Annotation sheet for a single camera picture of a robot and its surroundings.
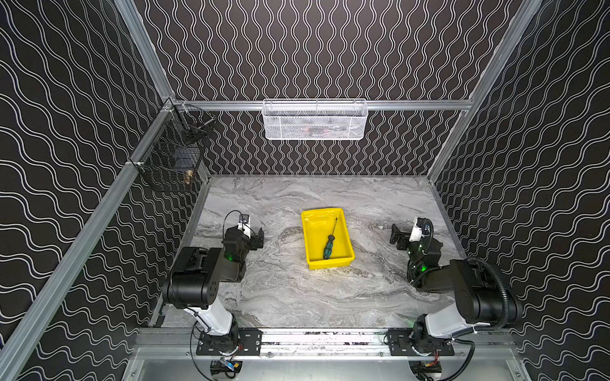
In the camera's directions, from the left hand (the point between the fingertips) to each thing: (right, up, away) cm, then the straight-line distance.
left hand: (256, 228), depth 95 cm
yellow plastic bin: (+25, +1, +5) cm, 25 cm away
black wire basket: (-31, +29, -4) cm, 43 cm away
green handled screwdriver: (+29, -8, -3) cm, 30 cm away
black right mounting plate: (+49, -33, -22) cm, 63 cm away
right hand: (+60, +1, -4) cm, 60 cm away
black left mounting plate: (+3, -33, -21) cm, 39 cm away
